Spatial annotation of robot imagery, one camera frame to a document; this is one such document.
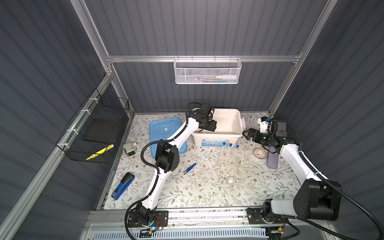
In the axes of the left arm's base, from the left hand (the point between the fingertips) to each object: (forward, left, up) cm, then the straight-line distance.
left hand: (211, 125), depth 96 cm
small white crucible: (-32, -8, -12) cm, 35 cm away
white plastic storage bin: (+7, -16, -10) cm, 20 cm away
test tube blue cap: (-17, -8, +2) cm, 19 cm away
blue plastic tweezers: (-23, +15, -14) cm, 31 cm away
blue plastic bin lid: (+11, +36, -14) cm, 40 cm away
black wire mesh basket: (-24, +64, +21) cm, 72 cm away
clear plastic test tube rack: (-20, -10, -13) cm, 26 cm away
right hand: (-13, -21, +5) cm, 25 cm away
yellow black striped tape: (-26, +54, +15) cm, 62 cm away
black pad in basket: (-11, +61, +12) cm, 63 cm away
